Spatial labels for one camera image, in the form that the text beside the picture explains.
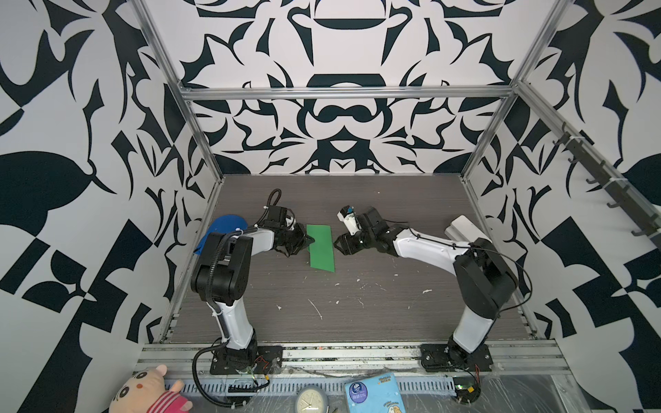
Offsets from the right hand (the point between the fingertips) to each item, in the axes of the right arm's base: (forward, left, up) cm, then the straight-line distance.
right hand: (340, 240), depth 89 cm
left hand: (+5, +8, -4) cm, 10 cm away
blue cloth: (+10, +44, -5) cm, 46 cm away
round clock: (-43, +8, -4) cm, 44 cm away
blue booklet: (-42, -9, -4) cm, 43 cm away
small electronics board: (-41, -33, -11) cm, 54 cm away
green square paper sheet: (-1, +6, -4) cm, 8 cm away
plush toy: (-42, +48, +1) cm, 63 cm away
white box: (+7, -45, -5) cm, 46 cm away
